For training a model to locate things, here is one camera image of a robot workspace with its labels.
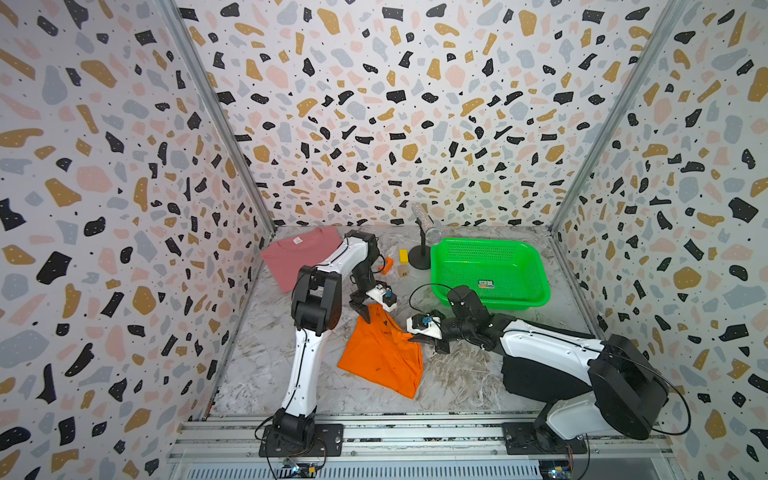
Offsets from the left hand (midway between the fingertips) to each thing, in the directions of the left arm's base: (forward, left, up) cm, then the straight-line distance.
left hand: (380, 308), depth 95 cm
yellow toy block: (+23, -8, -2) cm, 25 cm away
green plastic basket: (+13, -43, -1) cm, 45 cm away
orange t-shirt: (-13, 0, -2) cm, 13 cm away
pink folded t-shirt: (+27, +33, -1) cm, 43 cm away
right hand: (-14, -9, +9) cm, 19 cm away
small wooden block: (+16, -8, -1) cm, 18 cm away
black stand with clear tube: (+13, -16, +21) cm, 29 cm away
